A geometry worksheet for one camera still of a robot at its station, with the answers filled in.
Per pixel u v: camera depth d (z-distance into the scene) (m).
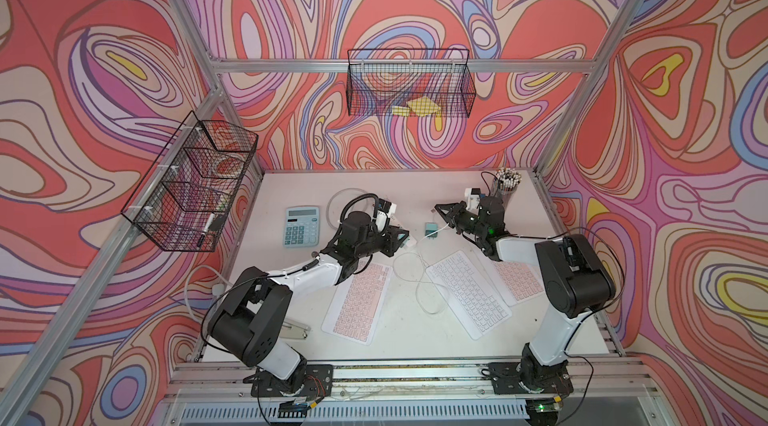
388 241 0.75
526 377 0.67
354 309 0.84
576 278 0.50
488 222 0.75
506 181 0.93
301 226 1.02
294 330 0.80
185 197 0.80
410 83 0.96
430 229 1.02
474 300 0.86
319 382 0.72
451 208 0.90
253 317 0.44
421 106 0.91
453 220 0.84
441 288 0.88
